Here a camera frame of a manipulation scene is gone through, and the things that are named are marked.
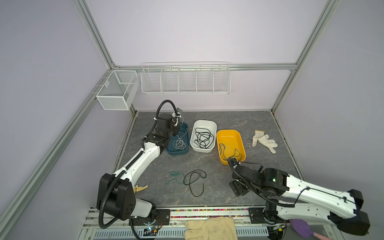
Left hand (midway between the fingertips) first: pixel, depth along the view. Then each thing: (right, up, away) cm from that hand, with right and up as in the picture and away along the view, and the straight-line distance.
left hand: (173, 120), depth 83 cm
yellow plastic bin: (+36, -16, +18) cm, 43 cm away
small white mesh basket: (-40, +21, +18) cm, 49 cm away
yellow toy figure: (-18, -38, -1) cm, 42 cm away
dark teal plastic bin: (-3, -20, +14) cm, 25 cm away
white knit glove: (+60, -12, +19) cm, 64 cm away
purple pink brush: (+65, -53, -13) cm, 85 cm away
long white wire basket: (+6, +29, +16) cm, 34 cm away
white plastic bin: (+24, -3, +23) cm, 33 cm away
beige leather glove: (+24, -52, -13) cm, 59 cm away
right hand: (+33, -30, -12) cm, 46 cm away
